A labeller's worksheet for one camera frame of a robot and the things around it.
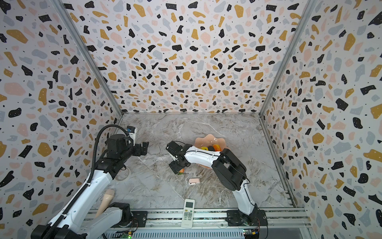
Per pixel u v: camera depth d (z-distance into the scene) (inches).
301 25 30.2
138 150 28.2
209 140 40.1
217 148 38.0
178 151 28.2
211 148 38.2
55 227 14.8
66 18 28.3
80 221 16.6
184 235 27.6
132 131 26.8
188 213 29.3
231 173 19.9
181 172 34.3
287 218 30.0
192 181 33.6
